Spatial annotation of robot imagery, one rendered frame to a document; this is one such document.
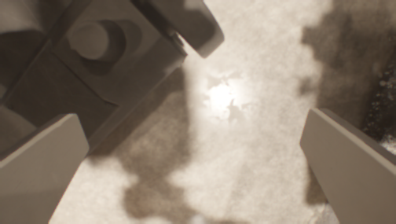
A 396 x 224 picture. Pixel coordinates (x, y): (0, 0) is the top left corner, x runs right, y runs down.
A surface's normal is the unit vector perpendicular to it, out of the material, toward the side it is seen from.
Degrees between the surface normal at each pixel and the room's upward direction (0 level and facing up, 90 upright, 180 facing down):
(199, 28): 37
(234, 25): 0
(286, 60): 0
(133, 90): 45
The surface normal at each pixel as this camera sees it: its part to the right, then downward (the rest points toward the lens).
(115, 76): 0.01, 0.31
